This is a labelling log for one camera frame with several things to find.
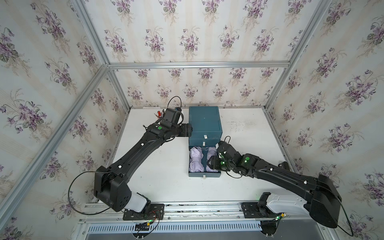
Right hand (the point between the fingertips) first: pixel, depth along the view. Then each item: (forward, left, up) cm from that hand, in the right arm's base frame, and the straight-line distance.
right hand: (210, 164), depth 79 cm
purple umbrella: (+1, +8, -5) cm, 10 cm away
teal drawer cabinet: (+14, +2, +8) cm, 17 cm away
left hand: (+15, +12, +11) cm, 22 cm away
